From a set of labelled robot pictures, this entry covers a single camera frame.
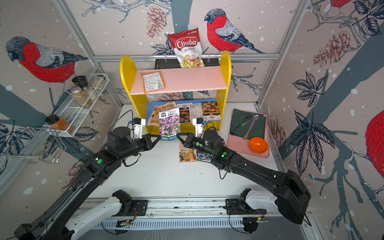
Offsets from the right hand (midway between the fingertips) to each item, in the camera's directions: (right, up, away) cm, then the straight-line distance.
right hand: (176, 136), depth 68 cm
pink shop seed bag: (-17, +8, +24) cm, 31 cm away
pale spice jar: (-48, +30, +17) cm, 59 cm away
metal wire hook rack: (-54, -2, -8) cm, 55 cm away
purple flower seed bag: (-4, +5, +4) cm, 8 cm away
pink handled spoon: (+54, +8, +42) cm, 69 cm away
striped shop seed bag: (+4, -15, +24) cm, 29 cm away
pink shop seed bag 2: (-9, +16, +30) cm, 35 cm away
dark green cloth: (+43, +5, +40) cm, 59 cm away
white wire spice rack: (-53, +10, +6) cm, 54 cm away
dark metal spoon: (+49, +10, +43) cm, 66 cm away
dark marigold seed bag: (+2, +11, +27) cm, 29 cm away
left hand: (-6, +1, -1) cm, 6 cm away
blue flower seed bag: (+13, -16, +24) cm, 31 cm away
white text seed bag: (+9, +13, +29) cm, 33 cm away
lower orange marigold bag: (+19, +12, +29) cm, 37 cm away
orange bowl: (+49, -9, +24) cm, 55 cm away
